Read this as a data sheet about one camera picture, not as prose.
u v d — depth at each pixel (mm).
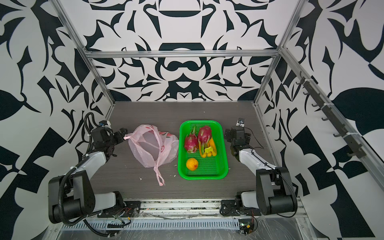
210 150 814
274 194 423
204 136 888
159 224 649
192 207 759
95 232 675
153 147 963
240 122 777
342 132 501
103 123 776
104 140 678
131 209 728
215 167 877
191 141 892
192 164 825
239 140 695
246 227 708
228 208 739
